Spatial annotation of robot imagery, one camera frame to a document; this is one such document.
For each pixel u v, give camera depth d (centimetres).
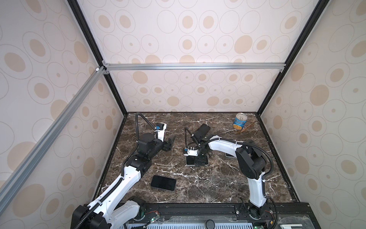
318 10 69
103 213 40
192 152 84
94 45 80
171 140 68
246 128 112
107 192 44
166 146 69
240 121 103
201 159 83
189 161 92
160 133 66
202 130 109
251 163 52
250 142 55
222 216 73
